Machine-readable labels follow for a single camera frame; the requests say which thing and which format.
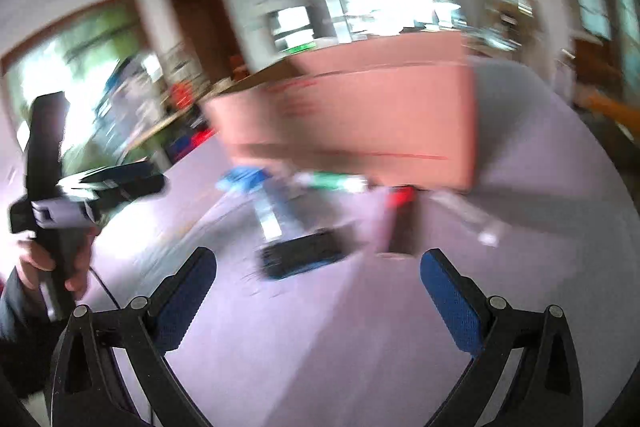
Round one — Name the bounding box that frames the brown wooden door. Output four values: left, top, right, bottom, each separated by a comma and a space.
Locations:
169, 0, 250, 82

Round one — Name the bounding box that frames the person's left hand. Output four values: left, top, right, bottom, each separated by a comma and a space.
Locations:
15, 228, 101, 305

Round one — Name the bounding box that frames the wooden chair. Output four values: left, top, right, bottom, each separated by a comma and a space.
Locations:
574, 83, 640, 142

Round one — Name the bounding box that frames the large red cardboard box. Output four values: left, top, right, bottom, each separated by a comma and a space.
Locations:
201, 30, 477, 191

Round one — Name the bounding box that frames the clear plastic tube case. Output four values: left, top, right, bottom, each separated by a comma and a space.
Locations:
430, 190, 508, 247

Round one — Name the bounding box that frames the wall television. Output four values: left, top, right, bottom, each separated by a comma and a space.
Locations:
267, 5, 314, 52

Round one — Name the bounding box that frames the dark red black lighter stick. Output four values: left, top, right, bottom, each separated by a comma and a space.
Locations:
383, 185, 420, 256

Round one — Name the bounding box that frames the blue tissue pack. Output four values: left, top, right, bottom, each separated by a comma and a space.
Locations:
216, 166, 271, 194

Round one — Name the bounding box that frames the black binder clip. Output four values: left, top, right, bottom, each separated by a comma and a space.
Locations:
259, 230, 347, 280

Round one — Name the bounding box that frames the green snack packet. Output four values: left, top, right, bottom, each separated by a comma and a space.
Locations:
293, 171, 369, 194

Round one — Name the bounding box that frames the blue translucent tube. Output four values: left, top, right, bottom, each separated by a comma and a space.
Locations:
250, 179, 299, 243

